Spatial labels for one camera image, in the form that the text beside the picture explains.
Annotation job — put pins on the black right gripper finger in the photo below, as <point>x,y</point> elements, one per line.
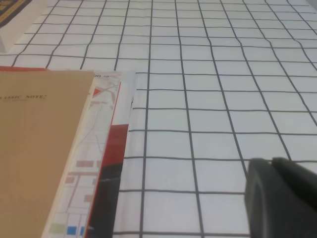
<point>281,199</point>

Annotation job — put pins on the red and white brochure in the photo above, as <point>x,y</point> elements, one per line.
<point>80,208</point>

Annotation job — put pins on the brown classic notebook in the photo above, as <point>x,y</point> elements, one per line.
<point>41,113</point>

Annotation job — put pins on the black image processing textbook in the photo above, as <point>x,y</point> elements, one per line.
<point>10,8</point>

